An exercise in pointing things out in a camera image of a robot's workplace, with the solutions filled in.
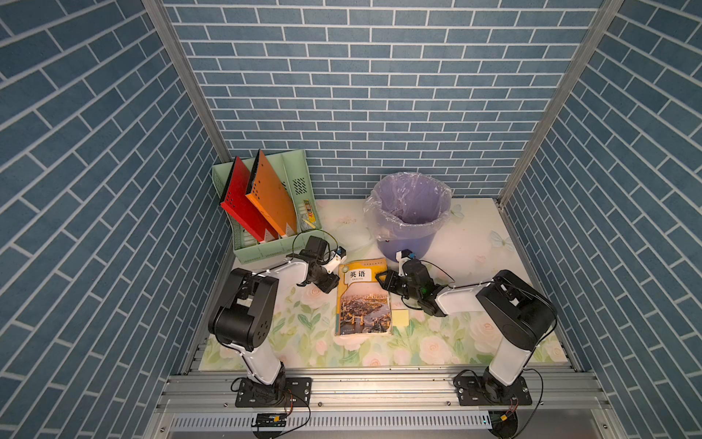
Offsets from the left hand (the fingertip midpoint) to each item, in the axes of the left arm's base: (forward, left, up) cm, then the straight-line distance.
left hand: (335, 278), depth 96 cm
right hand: (-2, -15, +4) cm, 16 cm away
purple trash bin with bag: (+21, -25, +13) cm, 35 cm away
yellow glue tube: (+29, +12, 0) cm, 32 cm away
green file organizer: (+37, +17, +18) cm, 44 cm away
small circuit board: (-41, +15, -4) cm, 43 cm away
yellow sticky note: (-15, -21, +1) cm, 26 cm away
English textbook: (-11, -10, +3) cm, 15 cm away
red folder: (+12, +30, +26) cm, 41 cm away
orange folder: (+28, +27, +15) cm, 41 cm away
